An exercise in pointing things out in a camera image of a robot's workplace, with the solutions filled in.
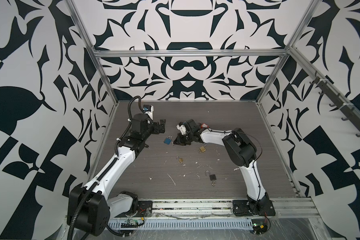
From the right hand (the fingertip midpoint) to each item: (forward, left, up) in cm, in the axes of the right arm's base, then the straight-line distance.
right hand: (173, 142), depth 96 cm
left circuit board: (-42, +19, -4) cm, 46 cm away
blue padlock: (+2, +3, -2) cm, 5 cm away
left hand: (+2, +7, +23) cm, 24 cm away
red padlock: (+13, -21, -1) cm, 25 cm away
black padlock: (-21, -22, -2) cm, 31 cm away
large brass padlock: (-4, -18, -1) cm, 19 cm away
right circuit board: (-43, -41, -4) cm, 60 cm away
